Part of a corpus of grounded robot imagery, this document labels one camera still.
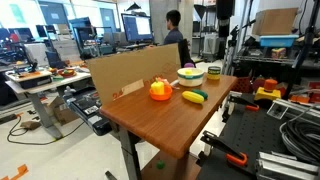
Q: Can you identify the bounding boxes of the green toy cucumber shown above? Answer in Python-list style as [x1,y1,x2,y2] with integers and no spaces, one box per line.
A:
[191,88,209,100]

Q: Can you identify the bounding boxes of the red bowl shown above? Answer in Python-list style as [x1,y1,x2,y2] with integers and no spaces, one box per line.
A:
[57,68,78,79]

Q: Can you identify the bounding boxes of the aluminium extrusion bar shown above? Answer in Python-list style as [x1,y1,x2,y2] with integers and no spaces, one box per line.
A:
[266,98,320,123]
[255,151,320,180]

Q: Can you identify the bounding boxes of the black clamp with orange handle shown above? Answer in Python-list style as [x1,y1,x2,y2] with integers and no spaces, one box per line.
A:
[199,130,249,168]
[227,94,261,113]

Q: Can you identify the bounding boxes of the blue plastic bin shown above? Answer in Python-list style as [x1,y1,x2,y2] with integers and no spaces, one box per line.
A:
[258,34,300,48]

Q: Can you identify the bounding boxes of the orange toy fruit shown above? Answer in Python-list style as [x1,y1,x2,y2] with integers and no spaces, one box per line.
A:
[148,85,174,102]

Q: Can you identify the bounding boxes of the black floor cable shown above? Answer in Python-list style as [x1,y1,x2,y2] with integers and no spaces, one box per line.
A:
[6,113,86,146]

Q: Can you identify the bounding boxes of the yellow green tin can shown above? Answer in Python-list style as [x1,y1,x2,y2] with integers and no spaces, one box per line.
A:
[206,65,222,81]

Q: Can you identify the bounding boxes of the black breadboard plate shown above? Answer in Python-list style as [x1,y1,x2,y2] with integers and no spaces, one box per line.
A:
[196,99,301,180]

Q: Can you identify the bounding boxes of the white pot with teal rim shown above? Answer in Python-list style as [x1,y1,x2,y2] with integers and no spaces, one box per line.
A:
[176,67,205,88]

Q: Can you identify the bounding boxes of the small pink white toy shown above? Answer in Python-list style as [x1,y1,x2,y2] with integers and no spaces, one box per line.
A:
[156,77,180,90]

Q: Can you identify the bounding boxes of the computer monitor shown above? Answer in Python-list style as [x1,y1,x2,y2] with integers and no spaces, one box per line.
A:
[120,12,155,44]

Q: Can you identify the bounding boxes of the white desk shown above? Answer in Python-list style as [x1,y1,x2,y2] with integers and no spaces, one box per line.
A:
[4,68,93,139]

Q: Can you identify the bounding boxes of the brown cardboard panel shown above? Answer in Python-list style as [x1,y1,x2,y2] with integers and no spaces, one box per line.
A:
[87,43,182,107]

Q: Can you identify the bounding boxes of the colourful cube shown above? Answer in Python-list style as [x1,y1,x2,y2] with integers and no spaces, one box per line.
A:
[270,47,288,60]

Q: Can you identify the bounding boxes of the yellow toy pepper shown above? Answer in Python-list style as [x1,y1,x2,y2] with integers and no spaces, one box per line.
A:
[150,79,166,96]

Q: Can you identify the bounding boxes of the person in dark shirt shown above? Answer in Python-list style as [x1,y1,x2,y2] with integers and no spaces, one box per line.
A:
[162,9,185,46]

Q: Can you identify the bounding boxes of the brown cardboard box on shelf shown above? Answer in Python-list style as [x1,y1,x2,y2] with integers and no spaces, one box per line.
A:
[251,7,299,37]

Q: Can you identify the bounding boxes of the brown cardboard box under desk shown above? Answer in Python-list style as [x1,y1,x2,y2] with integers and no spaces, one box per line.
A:
[46,96,81,126]

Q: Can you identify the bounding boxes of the black office chair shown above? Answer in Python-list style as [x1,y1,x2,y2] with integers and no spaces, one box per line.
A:
[177,38,194,69]

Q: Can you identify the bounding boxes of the black cable bundle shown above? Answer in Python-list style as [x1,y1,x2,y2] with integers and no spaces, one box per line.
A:
[279,103,320,166]

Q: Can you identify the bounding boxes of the orange floor tape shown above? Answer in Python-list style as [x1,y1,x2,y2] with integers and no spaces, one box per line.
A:
[0,163,30,180]

